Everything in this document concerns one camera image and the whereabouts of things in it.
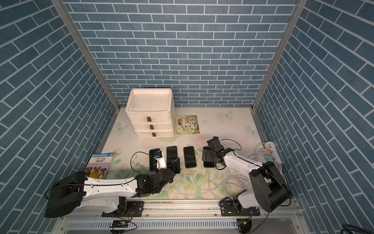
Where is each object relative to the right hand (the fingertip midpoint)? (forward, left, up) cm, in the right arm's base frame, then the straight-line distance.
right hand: (210, 155), depth 91 cm
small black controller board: (-39, +45, -5) cm, 59 cm away
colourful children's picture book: (+24, +18, -1) cm, 30 cm away
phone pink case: (0, +14, -4) cm, 14 cm away
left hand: (-10, +19, +8) cm, 23 cm away
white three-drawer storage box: (+14, +38, +23) cm, 46 cm away
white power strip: (+11, -40, 0) cm, 41 cm away
